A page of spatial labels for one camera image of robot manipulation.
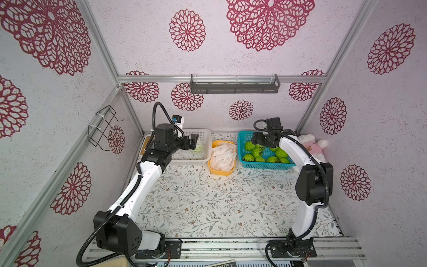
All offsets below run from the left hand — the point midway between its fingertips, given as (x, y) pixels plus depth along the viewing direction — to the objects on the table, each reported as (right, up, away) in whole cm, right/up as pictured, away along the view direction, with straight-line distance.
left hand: (189, 135), depth 78 cm
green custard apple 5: (+32, -12, +21) cm, 40 cm away
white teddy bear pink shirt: (+73, -5, +22) cm, 76 cm away
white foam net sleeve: (+4, -4, -5) cm, 8 cm away
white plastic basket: (+4, -10, +28) cm, 30 cm away
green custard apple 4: (+38, -9, +24) cm, 46 cm away
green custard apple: (+2, -7, +25) cm, 26 cm away
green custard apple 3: (+41, -5, +27) cm, 50 cm away
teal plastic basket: (+38, -15, +17) cm, 44 cm away
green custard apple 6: (+46, -13, +19) cm, 51 cm away
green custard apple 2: (+34, -5, +27) cm, 44 cm away
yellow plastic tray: (+15, -21, +19) cm, 32 cm away
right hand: (+38, 0, +17) cm, 41 cm away
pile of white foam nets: (+17, -11, +19) cm, 28 cm away
